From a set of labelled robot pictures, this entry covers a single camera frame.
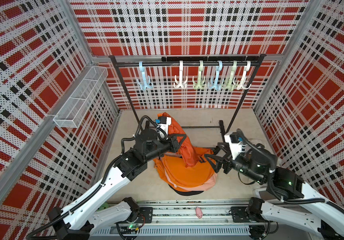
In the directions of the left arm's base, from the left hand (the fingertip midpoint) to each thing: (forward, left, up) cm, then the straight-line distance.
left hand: (188, 137), depth 63 cm
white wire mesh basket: (+27, +71, -13) cm, 77 cm away
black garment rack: (+31, -27, -33) cm, 53 cm away
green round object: (-26, +30, -5) cm, 40 cm away
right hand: (-6, -11, -1) cm, 12 cm away
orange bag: (-6, -1, -4) cm, 8 cm away
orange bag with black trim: (-13, -1, -26) cm, 29 cm away
